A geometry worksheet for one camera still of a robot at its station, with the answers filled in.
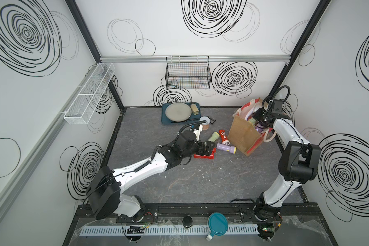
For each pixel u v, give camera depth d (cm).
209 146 67
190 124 55
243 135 91
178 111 116
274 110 72
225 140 97
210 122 106
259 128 80
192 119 116
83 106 87
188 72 124
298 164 49
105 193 41
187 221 63
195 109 115
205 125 105
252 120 89
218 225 64
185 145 57
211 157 91
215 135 99
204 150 67
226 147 95
